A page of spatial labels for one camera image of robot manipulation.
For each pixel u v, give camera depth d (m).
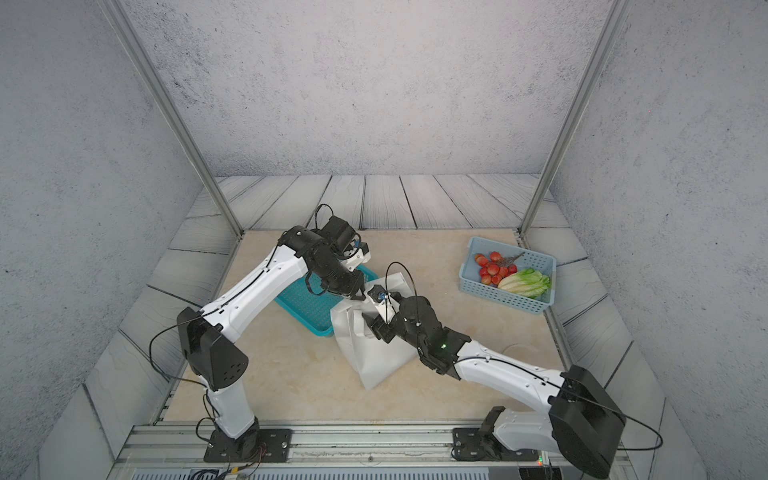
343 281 0.68
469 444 0.73
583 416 0.41
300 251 0.55
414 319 0.57
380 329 0.67
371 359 0.76
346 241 0.67
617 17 0.70
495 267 1.03
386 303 0.63
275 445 0.73
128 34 0.73
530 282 0.96
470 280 0.98
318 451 0.73
